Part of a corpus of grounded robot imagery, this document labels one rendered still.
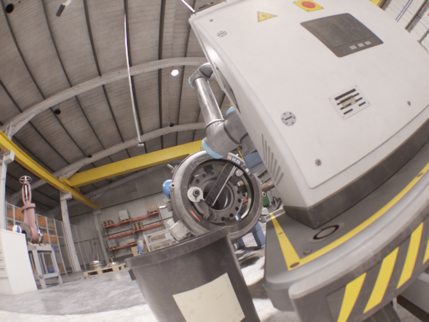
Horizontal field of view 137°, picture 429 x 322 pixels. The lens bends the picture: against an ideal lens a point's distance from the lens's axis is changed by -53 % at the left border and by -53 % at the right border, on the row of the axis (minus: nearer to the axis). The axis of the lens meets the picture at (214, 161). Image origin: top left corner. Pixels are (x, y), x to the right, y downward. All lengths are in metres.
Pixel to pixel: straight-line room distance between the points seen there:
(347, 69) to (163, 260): 0.50
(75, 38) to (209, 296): 8.60
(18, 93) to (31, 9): 3.96
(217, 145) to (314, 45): 0.71
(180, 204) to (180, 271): 0.87
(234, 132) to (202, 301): 0.73
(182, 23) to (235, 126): 8.54
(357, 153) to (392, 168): 0.07
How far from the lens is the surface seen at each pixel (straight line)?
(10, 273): 4.02
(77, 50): 8.78
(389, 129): 0.33
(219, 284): 0.43
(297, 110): 0.27
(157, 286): 0.43
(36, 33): 8.67
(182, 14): 9.05
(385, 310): 0.30
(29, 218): 5.11
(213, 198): 1.27
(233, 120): 0.89
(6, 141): 9.68
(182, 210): 1.22
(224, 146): 0.93
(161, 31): 8.97
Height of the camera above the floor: 0.38
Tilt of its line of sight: 19 degrees up
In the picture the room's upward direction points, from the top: 23 degrees counter-clockwise
